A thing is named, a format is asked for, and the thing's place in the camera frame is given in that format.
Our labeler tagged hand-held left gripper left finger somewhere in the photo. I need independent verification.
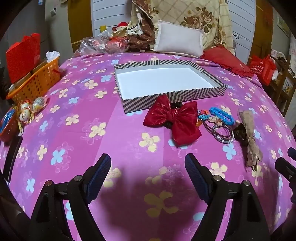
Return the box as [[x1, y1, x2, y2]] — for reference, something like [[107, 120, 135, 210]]
[[29, 153, 112, 241]]

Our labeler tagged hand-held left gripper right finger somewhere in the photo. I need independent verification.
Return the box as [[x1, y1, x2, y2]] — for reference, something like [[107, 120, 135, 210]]
[[184, 153, 271, 241]]

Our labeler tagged burlap bow hair tie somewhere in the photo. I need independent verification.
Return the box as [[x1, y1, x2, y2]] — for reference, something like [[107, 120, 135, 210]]
[[233, 110, 263, 168]]

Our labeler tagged red bow hair tie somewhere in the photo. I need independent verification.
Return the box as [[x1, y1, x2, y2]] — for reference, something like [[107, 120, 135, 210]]
[[143, 95, 202, 146]]

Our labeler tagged cartoon charm hair tie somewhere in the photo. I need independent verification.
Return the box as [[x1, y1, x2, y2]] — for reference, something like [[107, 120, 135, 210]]
[[206, 116, 223, 127]]

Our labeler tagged blue snowflake hair tie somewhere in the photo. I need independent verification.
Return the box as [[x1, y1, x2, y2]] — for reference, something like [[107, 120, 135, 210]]
[[197, 109, 210, 121]]

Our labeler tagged blue beaded bracelet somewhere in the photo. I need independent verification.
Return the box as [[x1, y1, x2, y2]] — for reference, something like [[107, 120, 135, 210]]
[[209, 107, 235, 126]]

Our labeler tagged striped cardboard box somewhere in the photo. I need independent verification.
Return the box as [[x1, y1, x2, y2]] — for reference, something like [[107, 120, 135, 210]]
[[114, 59, 228, 114]]

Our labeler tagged pink floral bedsheet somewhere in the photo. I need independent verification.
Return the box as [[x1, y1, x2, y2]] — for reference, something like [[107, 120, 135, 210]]
[[0, 52, 296, 241]]

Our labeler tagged wooden shelf rack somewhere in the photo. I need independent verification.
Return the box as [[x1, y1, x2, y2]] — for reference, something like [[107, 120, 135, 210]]
[[266, 49, 296, 114]]

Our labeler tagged red shopping bag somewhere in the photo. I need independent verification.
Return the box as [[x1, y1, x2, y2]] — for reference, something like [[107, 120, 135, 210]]
[[249, 54, 277, 86]]

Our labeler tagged orange plastic basket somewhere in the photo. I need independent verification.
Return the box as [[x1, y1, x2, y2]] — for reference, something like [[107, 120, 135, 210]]
[[6, 57, 61, 103]]

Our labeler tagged red frilled cushion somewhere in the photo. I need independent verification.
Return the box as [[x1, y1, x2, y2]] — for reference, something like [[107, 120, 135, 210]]
[[200, 45, 255, 77]]

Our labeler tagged white plastic bag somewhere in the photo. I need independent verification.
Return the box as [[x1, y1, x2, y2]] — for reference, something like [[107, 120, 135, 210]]
[[46, 50, 60, 62]]

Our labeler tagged pile of clear plastic bags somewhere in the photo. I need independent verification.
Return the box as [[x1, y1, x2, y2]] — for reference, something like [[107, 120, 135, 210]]
[[79, 30, 130, 55]]

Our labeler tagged white pillow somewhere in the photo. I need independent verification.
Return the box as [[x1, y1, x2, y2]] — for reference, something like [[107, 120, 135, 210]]
[[153, 20, 204, 58]]

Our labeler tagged red gift bag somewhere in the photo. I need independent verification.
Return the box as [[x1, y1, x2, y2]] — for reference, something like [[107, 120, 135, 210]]
[[6, 33, 41, 84]]

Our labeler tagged brown floral cloth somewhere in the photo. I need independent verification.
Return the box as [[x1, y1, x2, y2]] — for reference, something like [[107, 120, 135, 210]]
[[127, 23, 156, 52]]

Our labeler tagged red santa plush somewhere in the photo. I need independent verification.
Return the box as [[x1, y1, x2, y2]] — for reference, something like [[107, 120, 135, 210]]
[[112, 22, 129, 33]]

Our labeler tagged cream floral quilt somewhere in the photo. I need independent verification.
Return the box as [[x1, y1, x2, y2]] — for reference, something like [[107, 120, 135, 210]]
[[131, 0, 235, 56]]

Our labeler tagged black frame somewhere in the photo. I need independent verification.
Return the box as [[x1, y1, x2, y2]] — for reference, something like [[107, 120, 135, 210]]
[[0, 136, 23, 183]]

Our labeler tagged wall picture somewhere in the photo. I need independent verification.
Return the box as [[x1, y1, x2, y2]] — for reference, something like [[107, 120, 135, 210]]
[[277, 16, 292, 37]]

